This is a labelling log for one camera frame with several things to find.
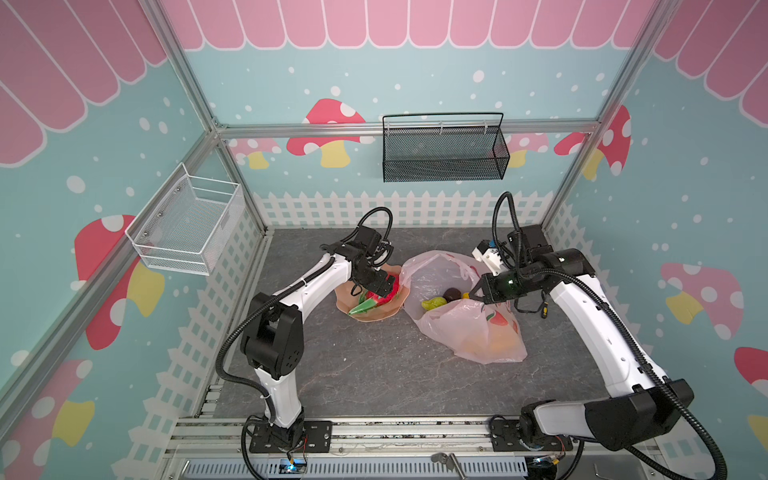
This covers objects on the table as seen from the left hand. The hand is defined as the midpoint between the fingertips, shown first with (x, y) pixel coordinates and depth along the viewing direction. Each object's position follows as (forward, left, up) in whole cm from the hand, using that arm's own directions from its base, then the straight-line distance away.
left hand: (375, 286), depth 90 cm
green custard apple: (-2, -18, -6) cm, 19 cm away
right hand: (-10, -25, +13) cm, 30 cm away
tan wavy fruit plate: (0, +9, -6) cm, 11 cm away
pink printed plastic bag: (-17, -26, +6) cm, 32 cm away
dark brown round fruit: (+2, -24, -7) cm, 25 cm away
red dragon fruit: (-2, -2, -5) cm, 6 cm away
